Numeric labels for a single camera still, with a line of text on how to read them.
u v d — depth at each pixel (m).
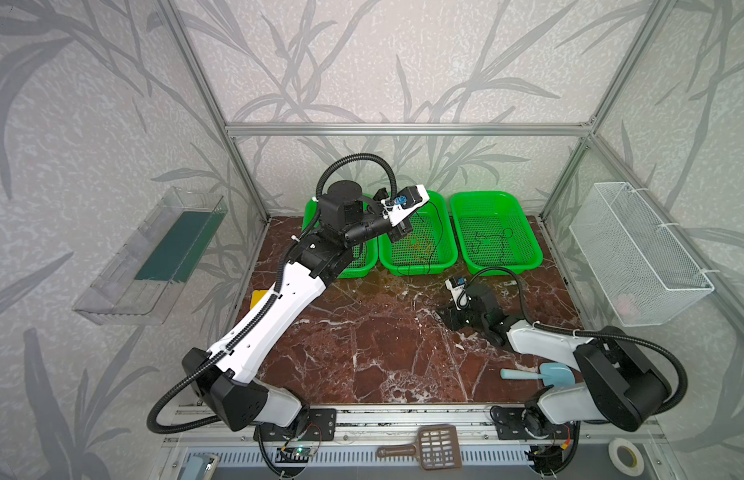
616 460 0.69
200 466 0.64
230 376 0.39
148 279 0.63
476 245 1.09
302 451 0.70
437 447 0.71
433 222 1.18
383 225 0.55
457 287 0.80
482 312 0.70
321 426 0.73
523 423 0.72
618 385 0.43
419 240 1.12
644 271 0.64
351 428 0.74
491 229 1.15
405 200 0.48
